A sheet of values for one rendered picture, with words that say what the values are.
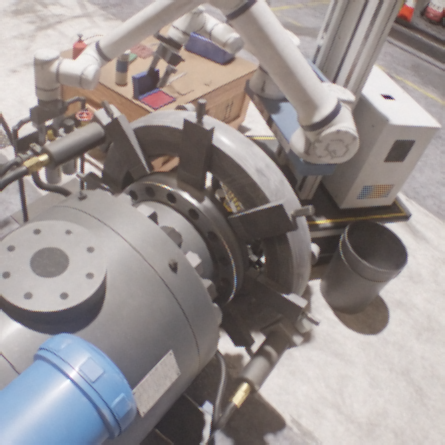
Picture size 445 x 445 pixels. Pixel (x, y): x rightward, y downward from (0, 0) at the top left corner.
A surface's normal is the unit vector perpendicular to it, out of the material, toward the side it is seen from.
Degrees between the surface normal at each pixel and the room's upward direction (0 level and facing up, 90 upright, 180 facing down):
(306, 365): 0
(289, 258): 90
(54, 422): 19
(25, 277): 0
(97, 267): 0
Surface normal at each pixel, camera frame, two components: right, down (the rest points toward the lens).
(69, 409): 0.56, -0.40
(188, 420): 0.22, -0.71
